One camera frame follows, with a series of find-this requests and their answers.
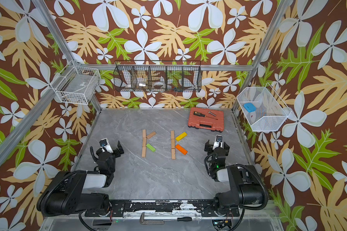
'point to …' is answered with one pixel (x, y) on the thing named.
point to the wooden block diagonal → (151, 134)
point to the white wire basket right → (263, 110)
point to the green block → (150, 147)
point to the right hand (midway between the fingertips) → (216, 141)
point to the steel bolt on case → (211, 113)
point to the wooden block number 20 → (144, 133)
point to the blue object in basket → (250, 107)
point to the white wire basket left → (76, 84)
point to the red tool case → (204, 122)
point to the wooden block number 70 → (144, 141)
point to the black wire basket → (158, 76)
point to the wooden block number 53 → (173, 143)
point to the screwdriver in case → (200, 114)
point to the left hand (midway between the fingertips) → (111, 142)
